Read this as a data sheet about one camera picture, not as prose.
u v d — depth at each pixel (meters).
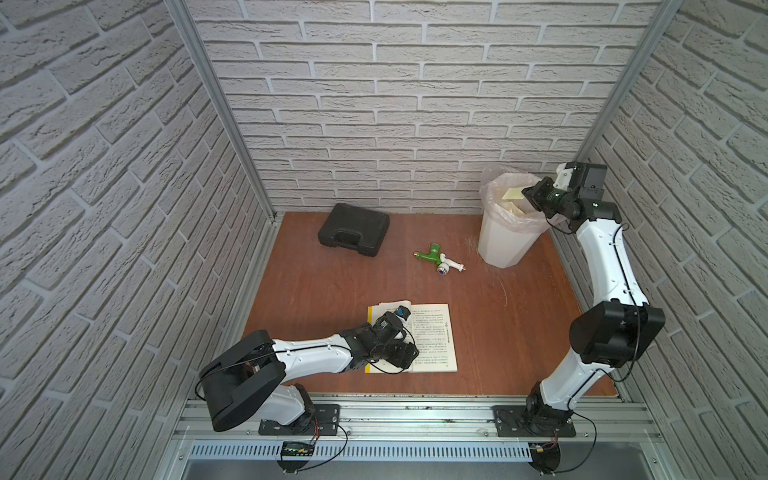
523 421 0.72
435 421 0.76
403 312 0.77
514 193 0.84
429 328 0.90
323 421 0.73
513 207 0.83
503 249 0.97
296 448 0.71
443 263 1.03
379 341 0.66
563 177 0.72
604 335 0.47
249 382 0.43
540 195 0.71
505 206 0.85
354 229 1.07
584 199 0.59
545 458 0.71
